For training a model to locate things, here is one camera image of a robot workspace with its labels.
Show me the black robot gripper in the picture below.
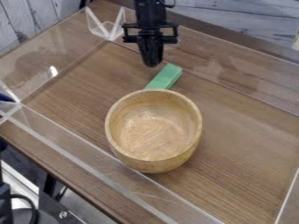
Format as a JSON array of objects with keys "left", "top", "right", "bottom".
[{"left": 122, "top": 0, "right": 179, "bottom": 67}]

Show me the green rectangular block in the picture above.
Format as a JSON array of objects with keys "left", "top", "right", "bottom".
[{"left": 144, "top": 64, "right": 183, "bottom": 89}]

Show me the brown wooden bowl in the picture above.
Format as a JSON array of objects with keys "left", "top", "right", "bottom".
[{"left": 106, "top": 89, "right": 203, "bottom": 173}]

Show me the black metal table leg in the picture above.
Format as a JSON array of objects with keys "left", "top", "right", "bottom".
[{"left": 42, "top": 174, "right": 58, "bottom": 197}]

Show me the black base with screw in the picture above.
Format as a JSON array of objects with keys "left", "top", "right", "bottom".
[{"left": 38, "top": 192, "right": 86, "bottom": 224}]

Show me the clear acrylic tray enclosure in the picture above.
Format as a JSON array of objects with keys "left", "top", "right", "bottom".
[{"left": 0, "top": 1, "right": 299, "bottom": 224}]

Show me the black cable loop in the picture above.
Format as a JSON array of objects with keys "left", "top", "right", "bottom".
[{"left": 10, "top": 193, "right": 40, "bottom": 224}]

